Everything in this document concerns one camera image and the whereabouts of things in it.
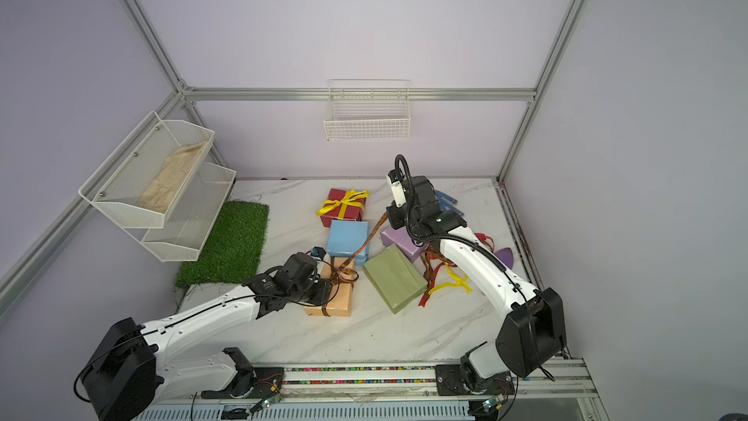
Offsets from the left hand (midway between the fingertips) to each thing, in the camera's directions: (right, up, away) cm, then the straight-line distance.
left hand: (327, 292), depth 84 cm
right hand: (+21, +25, -1) cm, 33 cm away
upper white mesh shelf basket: (-49, +33, -5) cm, 60 cm away
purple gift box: (+23, +14, +9) cm, 28 cm away
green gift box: (+20, +3, +2) cm, 20 cm away
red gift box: (+5, +23, +18) cm, 29 cm away
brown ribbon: (+32, +10, +13) cm, 36 cm away
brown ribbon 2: (+6, +6, 0) cm, 8 cm away
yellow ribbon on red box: (+4, +28, +21) cm, 35 cm away
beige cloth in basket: (-43, +30, -7) cm, 52 cm away
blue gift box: (+4, +15, +12) cm, 20 cm away
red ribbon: (+33, +8, +13) cm, 37 cm away
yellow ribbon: (+41, +1, +9) cm, 42 cm away
